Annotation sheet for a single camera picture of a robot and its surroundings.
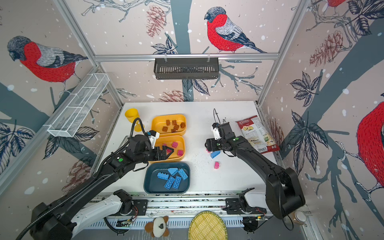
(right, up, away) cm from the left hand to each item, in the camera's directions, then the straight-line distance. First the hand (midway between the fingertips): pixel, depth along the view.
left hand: (170, 148), depth 76 cm
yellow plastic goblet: (-31, +18, +23) cm, 42 cm away
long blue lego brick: (-6, -16, +6) cm, 18 cm away
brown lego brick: (-3, +12, +31) cm, 34 cm away
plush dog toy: (-4, -34, -10) cm, 35 cm away
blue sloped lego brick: (0, -15, +8) cm, 17 cm away
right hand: (+22, +2, +11) cm, 25 cm away
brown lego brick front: (-9, +8, +28) cm, 30 cm away
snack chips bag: (+54, +5, +22) cm, 59 cm away
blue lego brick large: (+2, -20, +4) cm, 20 cm away
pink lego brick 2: (+3, -7, +17) cm, 18 cm away
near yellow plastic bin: (-6, +1, +21) cm, 22 cm away
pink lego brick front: (+26, -13, +12) cm, 31 cm away
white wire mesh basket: (-50, +19, -1) cm, 53 cm away
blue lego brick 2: (+25, -7, +15) cm, 29 cm away
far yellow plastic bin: (-6, +10, +31) cm, 34 cm away
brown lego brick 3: (+4, +10, +28) cm, 30 cm away
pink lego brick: (-1, -2, +21) cm, 21 cm away
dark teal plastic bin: (-10, -21, +4) cm, 24 cm away
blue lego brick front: (-2, -20, +4) cm, 20 cm away
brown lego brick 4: (-7, +12, +31) cm, 34 cm away
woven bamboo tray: (+18, -34, -7) cm, 40 cm away
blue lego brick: (+6, -16, +8) cm, 19 cm away
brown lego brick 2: (-3, +7, +28) cm, 29 cm away
